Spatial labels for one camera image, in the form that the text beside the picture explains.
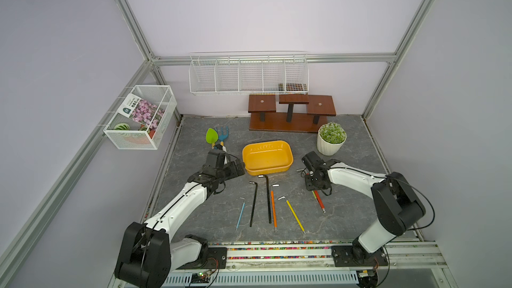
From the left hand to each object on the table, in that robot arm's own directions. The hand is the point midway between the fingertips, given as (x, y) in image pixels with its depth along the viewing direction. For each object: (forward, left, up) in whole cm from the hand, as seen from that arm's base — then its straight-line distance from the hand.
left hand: (237, 168), depth 85 cm
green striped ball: (+7, +39, +22) cm, 45 cm away
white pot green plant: (+12, -45, +2) cm, 47 cm away
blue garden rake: (+28, +10, -13) cm, 32 cm away
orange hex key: (-14, -15, -10) cm, 23 cm away
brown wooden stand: (+36, -32, -4) cm, 48 cm away
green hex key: (-11, -34, -11) cm, 37 cm away
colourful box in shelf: (+36, -29, +13) cm, 48 cm away
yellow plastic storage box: (+13, -15, -14) cm, 24 cm away
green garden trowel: (+29, +16, -12) cm, 35 cm away
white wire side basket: (+5, +33, +19) cm, 39 cm away
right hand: (-5, -34, -11) cm, 36 cm away
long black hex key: (+1, -11, -10) cm, 15 cm away
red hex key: (-13, -36, -11) cm, 40 cm away
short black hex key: (-11, -7, -11) cm, 17 cm away
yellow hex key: (-17, -23, -11) cm, 31 cm away
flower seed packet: (+14, +34, +23) cm, 43 cm away
